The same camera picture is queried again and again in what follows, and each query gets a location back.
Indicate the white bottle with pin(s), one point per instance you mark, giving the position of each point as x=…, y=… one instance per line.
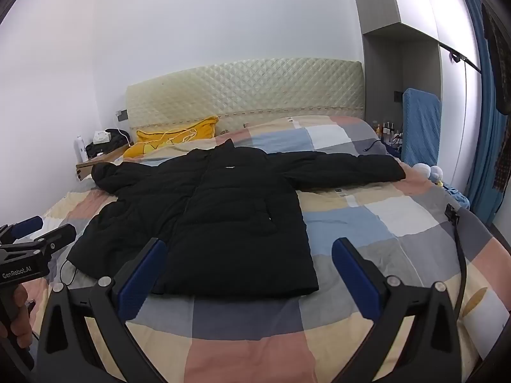
x=81, y=149

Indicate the blue crumpled cloth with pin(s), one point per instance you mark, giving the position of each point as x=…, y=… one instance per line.
x=457, y=195

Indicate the grey wall socket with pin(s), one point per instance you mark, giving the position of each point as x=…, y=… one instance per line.
x=122, y=115

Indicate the cream quilted headboard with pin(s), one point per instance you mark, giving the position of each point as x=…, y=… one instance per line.
x=247, y=87

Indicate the blue curtain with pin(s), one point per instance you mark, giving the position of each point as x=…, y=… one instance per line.
x=485, y=135

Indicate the blue folded mat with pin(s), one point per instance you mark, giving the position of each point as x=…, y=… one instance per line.
x=421, y=127

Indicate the black crumpled cloth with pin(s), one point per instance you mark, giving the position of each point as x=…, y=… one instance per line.
x=115, y=141

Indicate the black niche wall socket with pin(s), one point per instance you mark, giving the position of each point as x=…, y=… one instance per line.
x=398, y=96

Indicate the white tissue box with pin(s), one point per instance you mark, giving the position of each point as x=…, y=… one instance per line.
x=102, y=137

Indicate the wooden nightstand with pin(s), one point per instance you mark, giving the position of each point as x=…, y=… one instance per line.
x=86, y=169

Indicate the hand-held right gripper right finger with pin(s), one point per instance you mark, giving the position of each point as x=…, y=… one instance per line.
x=357, y=275

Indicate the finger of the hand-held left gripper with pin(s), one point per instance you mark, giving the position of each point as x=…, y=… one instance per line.
x=26, y=225
x=60, y=234

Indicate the yellow hoodie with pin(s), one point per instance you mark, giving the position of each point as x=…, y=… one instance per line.
x=175, y=139

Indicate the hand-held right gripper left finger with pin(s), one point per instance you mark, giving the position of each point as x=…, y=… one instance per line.
x=139, y=275

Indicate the person's left hand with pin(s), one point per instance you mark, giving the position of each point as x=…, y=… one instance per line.
x=22, y=315

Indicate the dark patterned hanging garment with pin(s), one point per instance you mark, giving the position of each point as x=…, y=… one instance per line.
x=501, y=68

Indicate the white and blue plush toy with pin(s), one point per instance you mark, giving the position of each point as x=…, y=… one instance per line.
x=433, y=173

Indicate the black puffer jacket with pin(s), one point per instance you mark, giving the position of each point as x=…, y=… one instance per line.
x=223, y=215

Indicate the checkered pastel blanket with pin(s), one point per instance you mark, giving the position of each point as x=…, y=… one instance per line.
x=359, y=215

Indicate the row of small bottles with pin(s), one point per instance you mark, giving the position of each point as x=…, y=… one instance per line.
x=387, y=129

